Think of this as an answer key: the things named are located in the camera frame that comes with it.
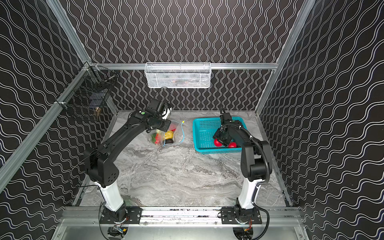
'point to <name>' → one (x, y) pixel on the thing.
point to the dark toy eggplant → (169, 141)
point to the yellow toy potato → (169, 135)
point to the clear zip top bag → (175, 135)
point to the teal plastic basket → (204, 129)
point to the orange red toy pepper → (156, 139)
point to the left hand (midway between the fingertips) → (171, 124)
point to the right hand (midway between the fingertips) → (219, 140)
